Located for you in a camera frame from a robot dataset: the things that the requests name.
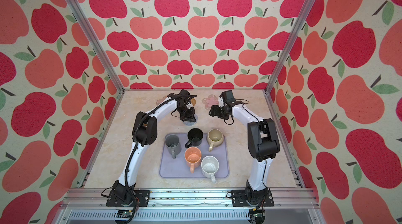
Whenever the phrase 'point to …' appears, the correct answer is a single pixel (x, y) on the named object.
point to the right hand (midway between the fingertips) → (217, 113)
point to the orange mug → (193, 156)
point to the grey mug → (172, 142)
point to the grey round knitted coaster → (190, 123)
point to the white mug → (209, 167)
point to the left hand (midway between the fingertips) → (198, 120)
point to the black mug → (194, 136)
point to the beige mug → (214, 137)
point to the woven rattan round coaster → (193, 101)
